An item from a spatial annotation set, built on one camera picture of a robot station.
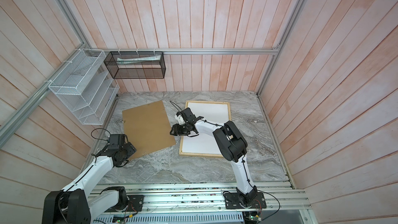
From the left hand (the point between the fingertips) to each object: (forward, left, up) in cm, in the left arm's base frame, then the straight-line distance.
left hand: (129, 154), depth 87 cm
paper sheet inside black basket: (+45, -5, +33) cm, 56 cm away
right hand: (+13, -24, +1) cm, 27 cm away
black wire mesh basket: (+54, +3, +23) cm, 58 cm away
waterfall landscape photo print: (+31, -52, -1) cm, 60 cm away
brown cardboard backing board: (+20, -5, -3) cm, 21 cm away
